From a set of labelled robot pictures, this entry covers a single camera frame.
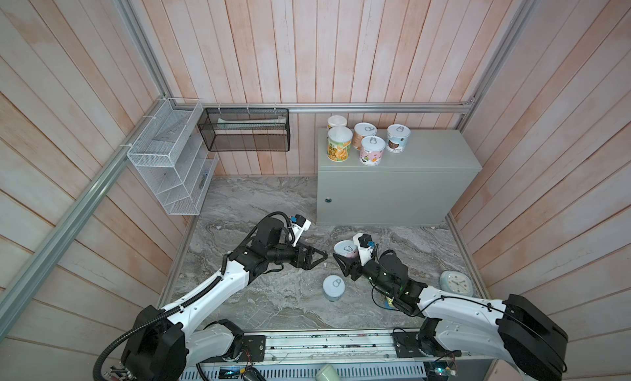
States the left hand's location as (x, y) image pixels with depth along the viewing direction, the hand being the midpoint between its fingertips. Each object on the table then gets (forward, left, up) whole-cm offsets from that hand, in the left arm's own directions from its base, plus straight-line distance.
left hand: (317, 258), depth 75 cm
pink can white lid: (+3, -10, +1) cm, 10 cm away
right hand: (+5, -8, -2) cm, 10 cm away
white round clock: (-2, -49, -14) cm, 51 cm away
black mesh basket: (+57, +30, +8) cm, 65 cm away
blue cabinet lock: (+23, -5, 0) cm, 24 cm away
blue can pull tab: (-5, -6, -11) cm, 14 cm away
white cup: (-29, -3, -9) cm, 30 cm away
